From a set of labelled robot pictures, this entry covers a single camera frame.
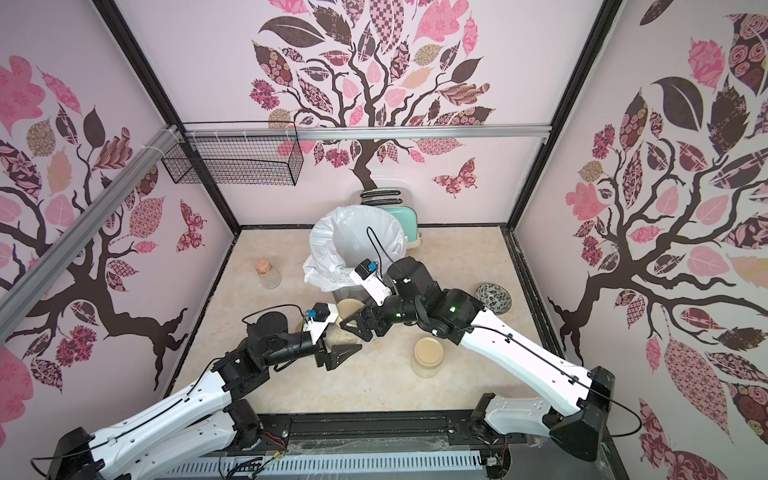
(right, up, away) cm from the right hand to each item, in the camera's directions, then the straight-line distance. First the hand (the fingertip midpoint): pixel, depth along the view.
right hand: (353, 312), depth 64 cm
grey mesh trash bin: (-3, +1, +25) cm, 25 cm away
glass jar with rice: (-5, -6, +4) cm, 9 cm away
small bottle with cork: (-33, +5, +35) cm, 48 cm away
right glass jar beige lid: (+18, -13, +14) cm, 26 cm away
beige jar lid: (-1, +1, +1) cm, 2 cm away
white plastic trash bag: (-6, +18, +28) cm, 34 cm away
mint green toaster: (+11, +32, +42) cm, 54 cm away
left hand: (0, -7, +6) cm, 9 cm away
